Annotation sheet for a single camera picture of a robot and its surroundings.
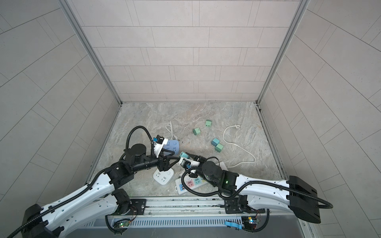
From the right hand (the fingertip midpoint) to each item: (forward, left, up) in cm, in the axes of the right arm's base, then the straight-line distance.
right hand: (184, 159), depth 71 cm
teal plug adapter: (0, 0, +4) cm, 4 cm away
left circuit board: (-22, +29, -13) cm, 39 cm away
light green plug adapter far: (+31, -15, -13) cm, 37 cm away
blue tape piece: (-26, -22, -14) cm, 37 cm away
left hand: (-1, +2, +3) cm, 4 cm away
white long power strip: (-7, -3, -14) cm, 16 cm away
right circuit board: (-25, -29, -18) cm, 42 cm away
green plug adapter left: (+26, -7, -14) cm, 30 cm away
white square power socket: (-4, +12, -13) cm, 18 cm away
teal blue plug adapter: (+16, -18, -14) cm, 28 cm away
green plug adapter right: (+12, -20, -14) cm, 27 cm away
